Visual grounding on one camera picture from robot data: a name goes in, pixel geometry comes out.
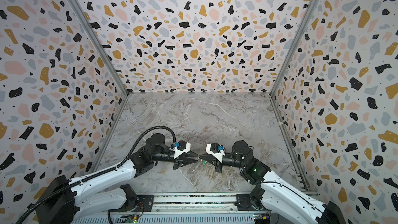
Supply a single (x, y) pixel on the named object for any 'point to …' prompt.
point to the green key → (204, 162)
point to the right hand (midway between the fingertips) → (202, 157)
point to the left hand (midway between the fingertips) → (197, 157)
